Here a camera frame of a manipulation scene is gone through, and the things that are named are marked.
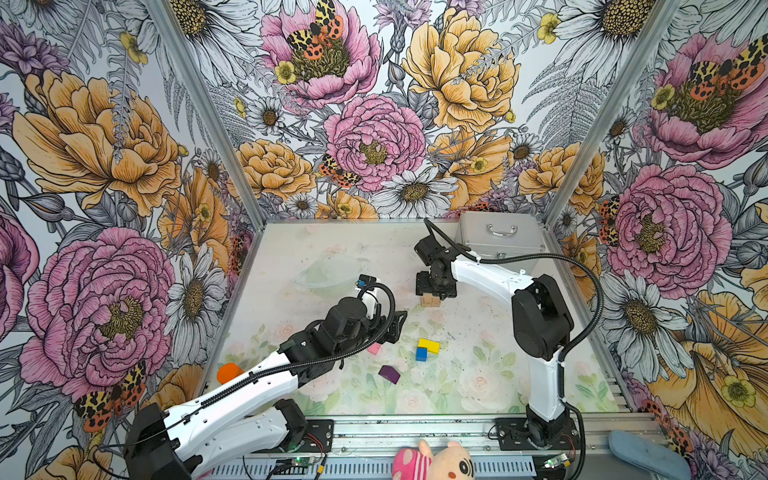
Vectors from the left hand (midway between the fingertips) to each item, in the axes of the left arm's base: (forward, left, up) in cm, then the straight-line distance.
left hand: (388, 318), depth 75 cm
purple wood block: (-7, 0, -20) cm, 21 cm away
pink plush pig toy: (-29, -13, -10) cm, 33 cm away
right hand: (+13, -14, -13) cm, 23 cm away
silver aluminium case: (+33, -37, -5) cm, 50 cm away
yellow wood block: (0, -13, -18) cm, 22 cm away
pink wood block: (0, +4, -18) cm, 19 cm away
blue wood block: (-3, -10, -17) cm, 20 cm away
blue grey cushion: (-28, -60, -15) cm, 67 cm away
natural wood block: (+13, -12, -14) cm, 23 cm away
